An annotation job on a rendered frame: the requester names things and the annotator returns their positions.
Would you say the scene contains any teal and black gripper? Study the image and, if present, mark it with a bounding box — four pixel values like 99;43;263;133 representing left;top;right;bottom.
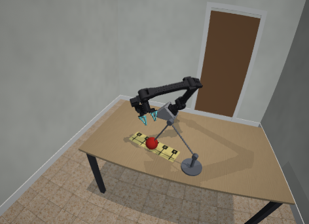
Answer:
138;102;158;126

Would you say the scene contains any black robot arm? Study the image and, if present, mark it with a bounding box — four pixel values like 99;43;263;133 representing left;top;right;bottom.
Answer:
130;77;203;116

